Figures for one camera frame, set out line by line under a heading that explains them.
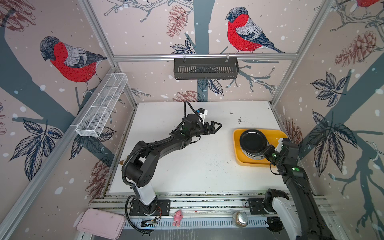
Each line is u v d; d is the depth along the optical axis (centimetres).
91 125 71
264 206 72
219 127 79
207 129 75
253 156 87
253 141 86
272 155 69
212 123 76
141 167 47
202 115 80
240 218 62
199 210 73
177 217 69
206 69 104
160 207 73
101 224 67
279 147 71
